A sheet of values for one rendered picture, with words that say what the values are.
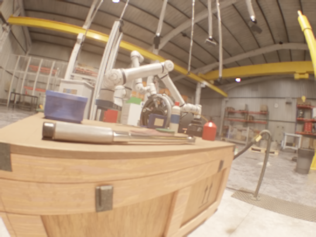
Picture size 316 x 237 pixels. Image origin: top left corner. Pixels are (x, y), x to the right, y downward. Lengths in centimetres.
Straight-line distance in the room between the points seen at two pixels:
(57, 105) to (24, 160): 42
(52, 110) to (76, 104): 11
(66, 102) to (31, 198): 45
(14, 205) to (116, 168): 21
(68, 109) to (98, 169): 42
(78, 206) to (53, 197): 5
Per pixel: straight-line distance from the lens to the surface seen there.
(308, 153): 285
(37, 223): 31
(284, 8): 1100
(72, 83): 162
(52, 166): 24
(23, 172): 25
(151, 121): 106
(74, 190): 26
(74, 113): 63
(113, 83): 122
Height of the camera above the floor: 53
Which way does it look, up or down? 2 degrees up
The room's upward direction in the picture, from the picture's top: 9 degrees clockwise
